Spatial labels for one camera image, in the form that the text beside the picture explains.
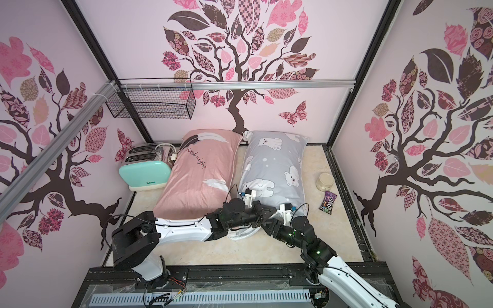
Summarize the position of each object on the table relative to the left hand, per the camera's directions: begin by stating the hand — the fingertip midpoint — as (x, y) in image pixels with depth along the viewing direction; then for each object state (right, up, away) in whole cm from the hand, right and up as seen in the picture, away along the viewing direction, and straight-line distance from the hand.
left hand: (277, 213), depth 72 cm
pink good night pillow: (-35, +12, +14) cm, 39 cm away
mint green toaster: (-62, +18, +20) cm, 67 cm away
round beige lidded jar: (+28, +10, +23) cm, 37 cm away
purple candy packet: (+27, -1, +20) cm, 34 cm away
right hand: (-6, -5, +3) cm, 9 cm away
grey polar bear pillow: (-1, +19, +18) cm, 26 cm away
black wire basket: (-59, +52, +23) cm, 82 cm away
